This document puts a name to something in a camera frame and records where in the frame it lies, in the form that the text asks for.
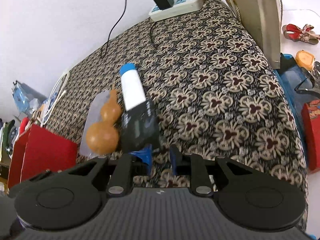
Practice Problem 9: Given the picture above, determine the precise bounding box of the brown gourd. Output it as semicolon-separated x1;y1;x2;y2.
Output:
86;84;123;155

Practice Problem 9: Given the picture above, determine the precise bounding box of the white tube blue cap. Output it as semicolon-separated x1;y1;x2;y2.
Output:
119;63;146;111

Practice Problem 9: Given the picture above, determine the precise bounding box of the translucent plastic case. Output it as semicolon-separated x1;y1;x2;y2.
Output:
79;90;110;159

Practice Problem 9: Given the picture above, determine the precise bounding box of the patterned tablecloth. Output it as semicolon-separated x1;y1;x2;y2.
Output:
41;0;308;233

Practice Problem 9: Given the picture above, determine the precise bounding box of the red cardboard box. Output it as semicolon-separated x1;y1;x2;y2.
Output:
8;125;78;188

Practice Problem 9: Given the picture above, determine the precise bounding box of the blue plastic bag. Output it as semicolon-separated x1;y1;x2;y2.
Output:
11;80;47;117

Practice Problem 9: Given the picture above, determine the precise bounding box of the red patterned box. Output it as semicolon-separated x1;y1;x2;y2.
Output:
302;99;320;173

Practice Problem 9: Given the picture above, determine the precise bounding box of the white power strip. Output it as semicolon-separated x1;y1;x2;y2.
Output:
149;0;204;22

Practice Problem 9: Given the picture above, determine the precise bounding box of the beige paper bag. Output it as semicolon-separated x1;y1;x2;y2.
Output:
226;0;283;69

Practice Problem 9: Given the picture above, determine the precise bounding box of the white coiled cable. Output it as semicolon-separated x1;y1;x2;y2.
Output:
39;71;71;126

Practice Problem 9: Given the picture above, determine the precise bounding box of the black cable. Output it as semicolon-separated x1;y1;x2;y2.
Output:
100;0;159;59

